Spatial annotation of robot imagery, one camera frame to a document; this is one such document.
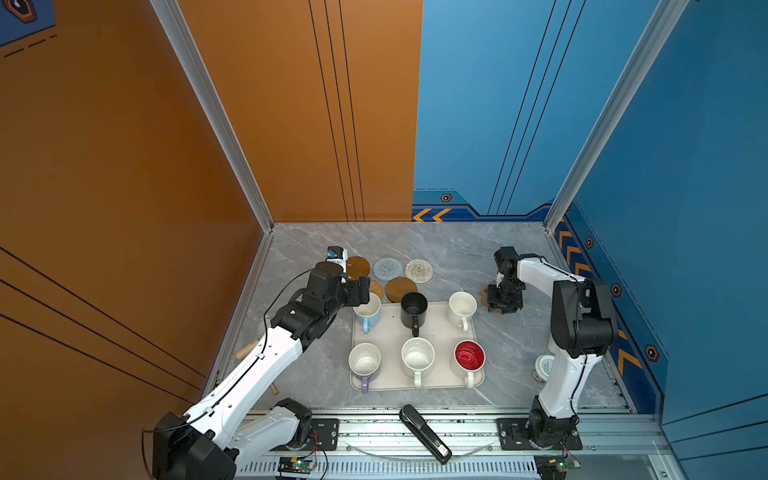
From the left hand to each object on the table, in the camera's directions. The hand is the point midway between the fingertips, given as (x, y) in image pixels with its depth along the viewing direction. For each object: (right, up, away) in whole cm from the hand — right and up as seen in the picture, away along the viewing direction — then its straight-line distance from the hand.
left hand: (357, 277), depth 79 cm
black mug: (+16, -11, +13) cm, 24 cm away
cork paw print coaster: (+40, -7, +20) cm, 45 cm away
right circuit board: (+48, -44, -9) cm, 66 cm away
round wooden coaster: (+11, -6, +23) cm, 26 cm away
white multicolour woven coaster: (+18, 0, +27) cm, 33 cm away
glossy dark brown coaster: (-4, +1, +29) cm, 30 cm away
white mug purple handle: (+1, -24, +4) cm, 24 cm away
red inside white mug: (+31, -23, +5) cm, 39 cm away
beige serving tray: (+9, -19, +13) cm, 24 cm away
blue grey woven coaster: (+7, 0, +27) cm, 28 cm away
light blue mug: (+2, -11, +7) cm, 13 cm away
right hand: (+42, -12, +18) cm, 48 cm away
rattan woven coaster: (+3, -6, +23) cm, 24 cm away
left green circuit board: (-14, -44, -8) cm, 47 cm away
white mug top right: (+30, -10, +12) cm, 34 cm away
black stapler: (+17, -37, -8) cm, 42 cm away
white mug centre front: (+16, -24, +6) cm, 30 cm away
